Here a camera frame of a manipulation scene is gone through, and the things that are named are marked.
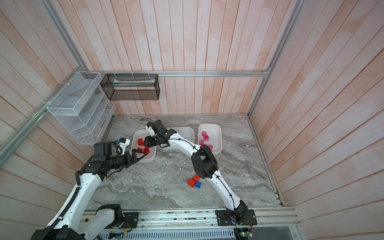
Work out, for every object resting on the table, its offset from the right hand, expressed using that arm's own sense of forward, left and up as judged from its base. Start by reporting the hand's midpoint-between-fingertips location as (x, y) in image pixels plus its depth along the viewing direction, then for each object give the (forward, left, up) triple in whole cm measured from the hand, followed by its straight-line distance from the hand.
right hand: (146, 142), depth 93 cm
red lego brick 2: (-2, +1, -6) cm, 6 cm away
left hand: (-17, -3, +9) cm, 19 cm away
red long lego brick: (-1, +6, -7) cm, 9 cm away
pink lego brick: (+14, -38, -8) cm, 41 cm away
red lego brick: (+4, +7, -6) cm, 10 cm away
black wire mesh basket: (+36, +15, +17) cm, 42 cm away
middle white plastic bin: (+13, -26, -7) cm, 30 cm away
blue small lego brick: (-23, -33, -8) cm, 41 cm away
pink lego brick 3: (+6, -36, -8) cm, 37 cm away
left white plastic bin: (+3, +9, -7) cm, 11 cm away
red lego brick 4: (-22, -29, -9) cm, 37 cm away
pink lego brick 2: (+10, -39, -8) cm, 41 cm away
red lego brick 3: (-19, -32, -8) cm, 38 cm away
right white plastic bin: (+13, -43, -9) cm, 46 cm away
